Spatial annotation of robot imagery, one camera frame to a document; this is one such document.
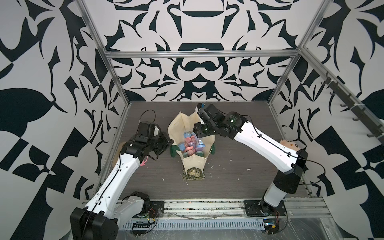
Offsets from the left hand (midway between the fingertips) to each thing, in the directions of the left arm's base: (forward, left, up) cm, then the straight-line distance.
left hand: (173, 137), depth 77 cm
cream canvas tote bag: (-2, -10, -10) cm, 14 cm away
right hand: (+1, -11, +6) cm, 13 cm away
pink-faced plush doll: (0, -67, -12) cm, 68 cm away
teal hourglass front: (-5, -6, -10) cm, 13 cm away
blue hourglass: (-6, -13, +4) cm, 15 cm away
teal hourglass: (-3, -14, -13) cm, 19 cm away
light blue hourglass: (+1, -4, -11) cm, 11 cm away
